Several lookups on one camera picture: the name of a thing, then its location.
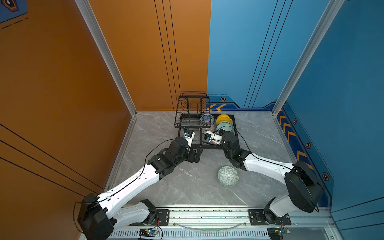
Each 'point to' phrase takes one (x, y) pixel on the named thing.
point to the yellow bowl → (223, 117)
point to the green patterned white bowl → (228, 176)
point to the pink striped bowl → (210, 127)
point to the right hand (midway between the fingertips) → (222, 127)
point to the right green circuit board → (277, 233)
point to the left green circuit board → (148, 232)
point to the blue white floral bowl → (206, 117)
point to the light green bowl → (226, 125)
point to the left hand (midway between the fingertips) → (195, 146)
